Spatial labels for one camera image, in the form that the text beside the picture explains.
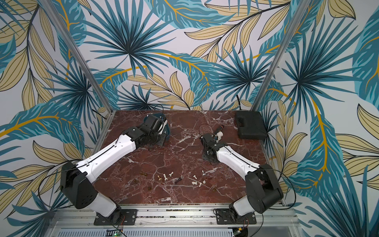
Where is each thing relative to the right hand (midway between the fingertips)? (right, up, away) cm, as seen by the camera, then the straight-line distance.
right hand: (208, 155), depth 89 cm
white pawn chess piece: (-23, -11, -2) cm, 25 cm away
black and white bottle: (+11, +15, +20) cm, 28 cm away
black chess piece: (-17, -13, -3) cm, 22 cm away
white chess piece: (-25, -13, -3) cm, 28 cm away
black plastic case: (+32, +18, +15) cm, 39 cm away
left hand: (-27, +11, -7) cm, 30 cm away
